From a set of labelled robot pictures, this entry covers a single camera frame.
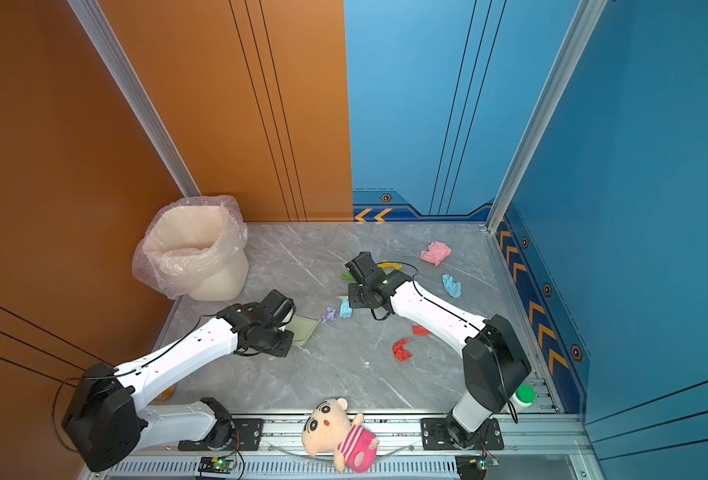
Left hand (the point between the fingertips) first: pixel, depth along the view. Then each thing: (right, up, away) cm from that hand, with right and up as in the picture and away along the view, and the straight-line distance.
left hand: (287, 343), depth 83 cm
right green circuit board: (+48, -26, -12) cm, 56 cm away
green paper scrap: (+16, +17, +21) cm, 32 cm away
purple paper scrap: (+10, +5, +10) cm, 16 cm away
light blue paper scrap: (+15, +7, +11) cm, 20 cm away
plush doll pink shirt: (+14, -14, -15) cm, 25 cm away
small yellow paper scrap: (+27, +22, -6) cm, 36 cm away
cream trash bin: (-22, +26, -4) cm, 34 cm away
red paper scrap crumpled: (+32, -4, +4) cm, 32 cm away
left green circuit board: (-14, -25, -12) cm, 31 cm away
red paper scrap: (+38, +1, +9) cm, 39 cm away
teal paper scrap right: (+52, +13, +18) cm, 56 cm away
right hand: (+18, +13, +3) cm, 23 cm away
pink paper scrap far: (+48, +25, +26) cm, 60 cm away
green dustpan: (+3, +3, +4) cm, 6 cm away
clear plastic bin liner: (-20, +41, +7) cm, 46 cm away
